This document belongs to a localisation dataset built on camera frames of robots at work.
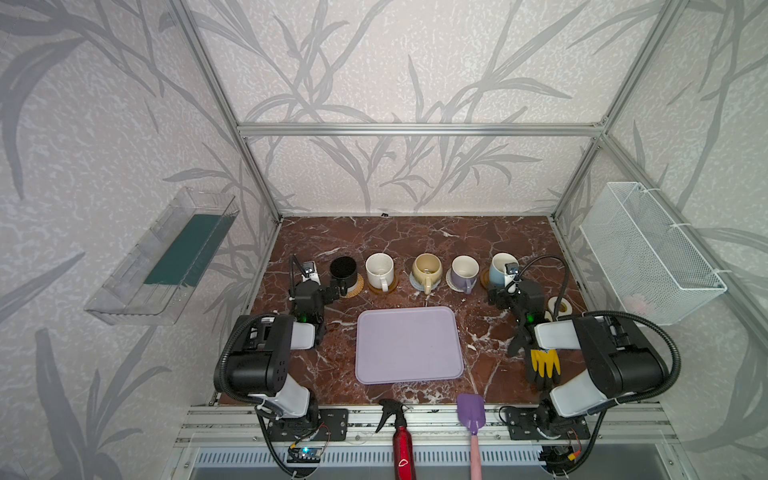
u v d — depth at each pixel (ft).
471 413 2.45
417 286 3.21
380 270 3.23
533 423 2.38
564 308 3.13
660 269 2.02
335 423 2.43
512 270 2.69
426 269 3.31
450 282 3.27
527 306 2.38
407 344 2.89
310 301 2.40
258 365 1.47
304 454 2.33
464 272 3.29
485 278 3.31
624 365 1.47
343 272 3.03
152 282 2.07
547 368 2.66
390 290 3.23
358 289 3.24
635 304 2.37
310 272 2.64
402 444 2.25
